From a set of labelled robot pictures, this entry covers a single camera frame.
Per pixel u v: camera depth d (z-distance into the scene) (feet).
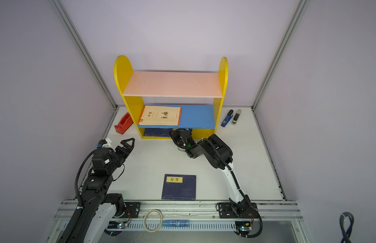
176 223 2.27
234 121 3.61
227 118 3.61
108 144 2.28
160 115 3.12
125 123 3.39
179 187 2.70
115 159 2.09
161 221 2.32
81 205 1.58
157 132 3.35
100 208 1.77
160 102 4.14
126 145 2.27
